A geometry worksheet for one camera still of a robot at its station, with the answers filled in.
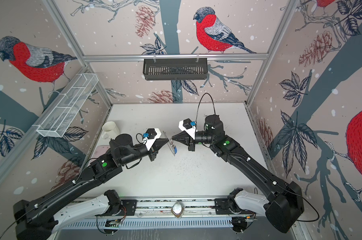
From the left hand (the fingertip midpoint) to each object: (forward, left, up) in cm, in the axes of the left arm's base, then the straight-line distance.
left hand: (166, 140), depth 62 cm
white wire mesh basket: (+20, +55, -2) cm, 59 cm away
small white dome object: (-22, -4, -21) cm, 31 cm away
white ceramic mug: (+22, +40, -23) cm, 51 cm away
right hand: (+3, -2, -3) cm, 5 cm away
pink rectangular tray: (+11, +46, -31) cm, 57 cm away
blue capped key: (-1, -4, -8) cm, 8 cm away
